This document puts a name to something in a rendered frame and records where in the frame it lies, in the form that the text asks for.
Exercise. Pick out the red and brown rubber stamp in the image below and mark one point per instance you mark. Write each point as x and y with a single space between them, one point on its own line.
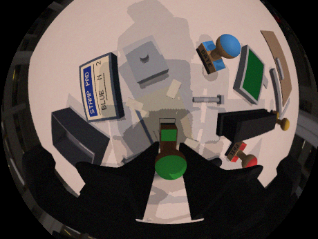
235 151

